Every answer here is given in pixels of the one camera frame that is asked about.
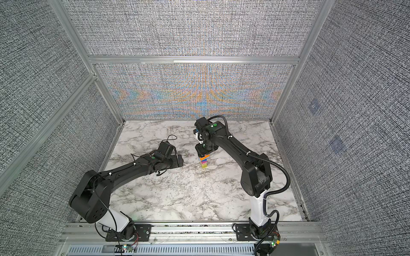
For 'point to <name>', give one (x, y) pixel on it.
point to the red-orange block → (209, 154)
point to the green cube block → (204, 165)
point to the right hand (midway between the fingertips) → (204, 151)
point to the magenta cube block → (204, 162)
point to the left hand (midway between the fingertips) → (177, 162)
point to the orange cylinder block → (204, 158)
